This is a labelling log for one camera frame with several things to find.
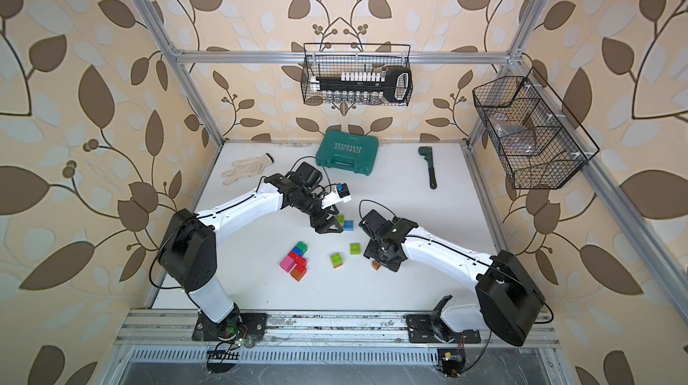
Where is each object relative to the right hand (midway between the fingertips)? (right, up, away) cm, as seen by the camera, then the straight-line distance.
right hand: (374, 257), depth 83 cm
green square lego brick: (-24, +2, +5) cm, 25 cm away
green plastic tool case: (-9, +35, +28) cm, 46 cm away
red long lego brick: (-23, -3, +3) cm, 23 cm away
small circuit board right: (+20, -24, -12) cm, 34 cm away
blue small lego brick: (-25, +1, +4) cm, 25 cm away
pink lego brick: (-25, -1, +2) cm, 25 cm away
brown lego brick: (+1, -3, +2) cm, 3 cm away
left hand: (-12, +14, 0) cm, 18 cm away
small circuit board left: (-42, -24, -11) cm, 50 cm away
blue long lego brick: (-8, +8, +10) cm, 16 cm away
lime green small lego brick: (-12, -1, +1) cm, 12 cm away
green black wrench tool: (+26, +35, +32) cm, 54 cm away
